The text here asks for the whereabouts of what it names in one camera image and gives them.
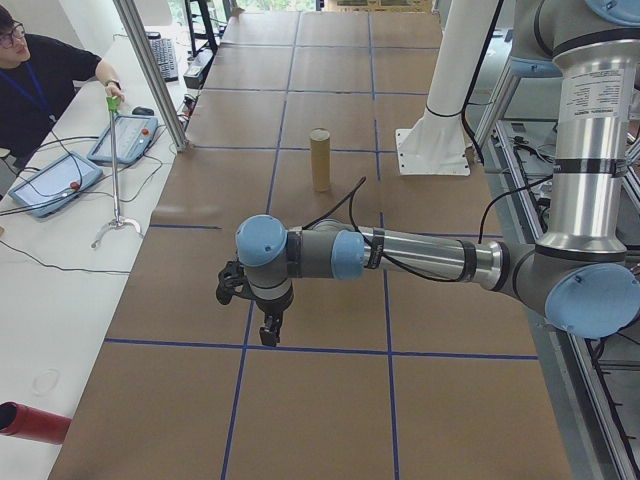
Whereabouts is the silver reach grabber green handle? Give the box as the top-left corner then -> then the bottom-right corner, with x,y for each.
90,94 -> 145,250

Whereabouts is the operator left forearm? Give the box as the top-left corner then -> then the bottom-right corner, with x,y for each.
89,58 -> 117,87

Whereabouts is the brown cardboard tube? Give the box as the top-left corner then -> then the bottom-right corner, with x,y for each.
308,128 -> 334,194

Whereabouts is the white side desk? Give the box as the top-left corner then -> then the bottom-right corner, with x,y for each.
0,29 -> 241,480

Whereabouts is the blue grey teach pendant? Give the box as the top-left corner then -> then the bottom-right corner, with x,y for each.
7,150 -> 105,219
87,114 -> 161,168

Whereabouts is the red tube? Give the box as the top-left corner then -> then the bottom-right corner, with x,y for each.
0,400 -> 73,446

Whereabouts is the black computer box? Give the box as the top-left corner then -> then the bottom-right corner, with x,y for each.
183,51 -> 215,92

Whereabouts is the black keyboard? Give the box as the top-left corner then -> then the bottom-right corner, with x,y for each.
147,36 -> 180,84

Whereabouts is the seated person in black shirt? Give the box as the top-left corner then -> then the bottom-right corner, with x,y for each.
0,7 -> 107,174

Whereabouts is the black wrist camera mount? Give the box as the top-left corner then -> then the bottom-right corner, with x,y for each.
215,259 -> 250,306

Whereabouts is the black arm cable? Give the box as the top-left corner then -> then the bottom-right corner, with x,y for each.
303,175 -> 556,284

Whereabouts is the aluminium profile post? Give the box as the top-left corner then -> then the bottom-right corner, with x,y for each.
113,0 -> 194,154

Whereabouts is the white pillar with base plate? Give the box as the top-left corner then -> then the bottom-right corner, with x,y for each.
394,0 -> 502,177

